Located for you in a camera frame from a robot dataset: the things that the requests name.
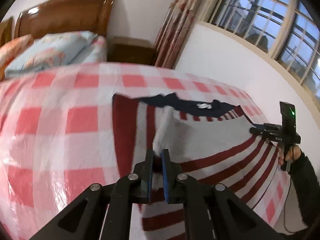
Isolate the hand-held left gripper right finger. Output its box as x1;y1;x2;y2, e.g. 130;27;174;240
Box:
161;149;283;240

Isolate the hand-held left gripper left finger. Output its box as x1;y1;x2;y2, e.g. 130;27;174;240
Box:
30;149;154;240

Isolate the red and grey striped sweater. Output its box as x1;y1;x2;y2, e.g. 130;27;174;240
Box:
112;93;282;240

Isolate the person's right forearm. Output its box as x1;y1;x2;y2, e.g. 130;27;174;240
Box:
287;152;320;228

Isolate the person's right hand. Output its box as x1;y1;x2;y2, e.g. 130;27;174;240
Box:
278;146;302;171

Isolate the pink checkered bed cover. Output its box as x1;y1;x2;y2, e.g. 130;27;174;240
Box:
0;62;292;240

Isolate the barred window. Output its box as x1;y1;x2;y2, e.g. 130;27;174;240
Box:
200;0;320;98

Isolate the wooden nightstand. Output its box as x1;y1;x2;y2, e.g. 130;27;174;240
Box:
107;36;157;65

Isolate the floral curtain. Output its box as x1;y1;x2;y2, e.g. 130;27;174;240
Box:
154;0;204;69

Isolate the light blue floral pillow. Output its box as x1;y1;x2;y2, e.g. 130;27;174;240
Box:
4;31;98;79

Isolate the large wooden headboard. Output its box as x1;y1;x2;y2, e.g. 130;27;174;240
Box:
14;0;117;39

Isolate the orange floral pillow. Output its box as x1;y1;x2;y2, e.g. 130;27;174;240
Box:
0;35;34;80

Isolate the small wooden headboard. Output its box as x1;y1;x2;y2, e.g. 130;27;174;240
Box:
0;17;14;47

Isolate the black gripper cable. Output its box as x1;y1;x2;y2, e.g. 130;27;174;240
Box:
283;166;308;233

